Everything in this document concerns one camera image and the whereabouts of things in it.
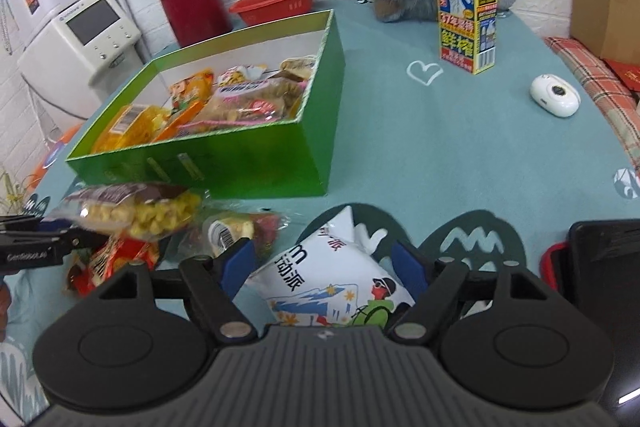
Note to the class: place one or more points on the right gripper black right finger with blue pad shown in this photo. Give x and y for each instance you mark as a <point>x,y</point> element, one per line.
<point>435,289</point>

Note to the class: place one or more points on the small white round device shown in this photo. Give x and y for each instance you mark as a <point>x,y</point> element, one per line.
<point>557,96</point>

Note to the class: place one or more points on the white machine with screen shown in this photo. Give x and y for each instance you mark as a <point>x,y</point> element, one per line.
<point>80,58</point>

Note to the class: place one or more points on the white cartoon snack bag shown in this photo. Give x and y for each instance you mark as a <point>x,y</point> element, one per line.
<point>331,279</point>

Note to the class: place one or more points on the person's left hand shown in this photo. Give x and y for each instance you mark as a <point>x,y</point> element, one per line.
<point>5,303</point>

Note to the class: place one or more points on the clear cookie snack bag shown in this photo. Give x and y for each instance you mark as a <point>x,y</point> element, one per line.
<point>248,104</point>

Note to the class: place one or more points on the red gold snack bag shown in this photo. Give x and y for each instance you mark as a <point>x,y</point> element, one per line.
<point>90,268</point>

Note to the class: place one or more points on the popcorn snack bag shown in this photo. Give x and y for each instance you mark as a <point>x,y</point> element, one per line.
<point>145,211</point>

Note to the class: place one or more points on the black red tablet case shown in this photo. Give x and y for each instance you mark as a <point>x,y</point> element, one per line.
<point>596,269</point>

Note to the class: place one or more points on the clear bag with small cake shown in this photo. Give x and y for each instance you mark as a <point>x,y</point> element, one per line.
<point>219,229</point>

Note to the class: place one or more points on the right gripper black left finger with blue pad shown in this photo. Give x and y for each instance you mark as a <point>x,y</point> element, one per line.
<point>213,283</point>

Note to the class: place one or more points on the plaid red cloth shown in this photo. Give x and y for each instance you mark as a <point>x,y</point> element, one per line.
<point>612,97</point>

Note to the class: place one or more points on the yellow juice carton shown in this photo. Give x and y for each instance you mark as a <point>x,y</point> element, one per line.
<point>467,33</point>

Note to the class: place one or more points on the yellow egg pie snack bag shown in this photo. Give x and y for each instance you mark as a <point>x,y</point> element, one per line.
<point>134,124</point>

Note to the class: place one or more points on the brown cardboard box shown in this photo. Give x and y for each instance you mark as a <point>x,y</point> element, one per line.
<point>608,28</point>

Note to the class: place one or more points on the red plastic basket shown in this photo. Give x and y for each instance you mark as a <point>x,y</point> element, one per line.
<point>255,12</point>

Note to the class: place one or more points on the teal patterned tablecloth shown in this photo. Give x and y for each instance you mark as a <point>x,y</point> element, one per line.
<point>457,165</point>

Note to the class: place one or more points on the green cardboard box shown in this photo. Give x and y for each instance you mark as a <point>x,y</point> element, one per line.
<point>285,158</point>

